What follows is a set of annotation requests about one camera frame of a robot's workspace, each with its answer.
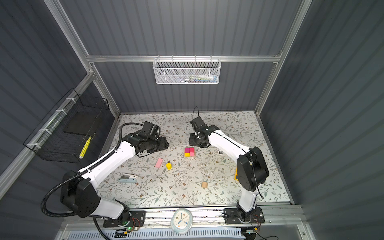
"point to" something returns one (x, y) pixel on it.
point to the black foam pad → (82, 123)
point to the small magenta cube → (187, 150)
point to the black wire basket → (65, 134)
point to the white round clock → (181, 221)
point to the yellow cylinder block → (169, 166)
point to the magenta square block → (192, 149)
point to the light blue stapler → (125, 178)
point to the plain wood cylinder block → (204, 184)
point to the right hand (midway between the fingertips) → (193, 143)
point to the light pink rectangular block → (159, 163)
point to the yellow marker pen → (84, 148)
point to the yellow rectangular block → (187, 154)
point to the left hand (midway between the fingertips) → (166, 145)
